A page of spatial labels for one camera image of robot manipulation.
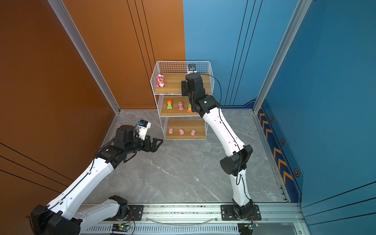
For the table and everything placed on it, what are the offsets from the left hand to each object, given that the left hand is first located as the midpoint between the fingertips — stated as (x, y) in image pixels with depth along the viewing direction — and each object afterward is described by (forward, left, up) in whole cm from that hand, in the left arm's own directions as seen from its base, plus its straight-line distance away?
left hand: (156, 137), depth 77 cm
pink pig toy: (+18, -3, -18) cm, 26 cm away
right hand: (+22, -16, +20) cm, 34 cm away
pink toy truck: (+19, -12, +5) cm, 23 cm away
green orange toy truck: (+16, -17, +6) cm, 24 cm away
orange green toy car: (+21, -5, +4) cm, 22 cm away
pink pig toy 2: (+18, -11, -19) cm, 28 cm away
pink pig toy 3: (+17, -19, -19) cm, 32 cm away
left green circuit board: (-37, +15, -23) cm, 46 cm away
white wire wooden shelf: (+30, -8, -21) cm, 37 cm away
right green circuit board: (-36, -48, -21) cm, 64 cm away
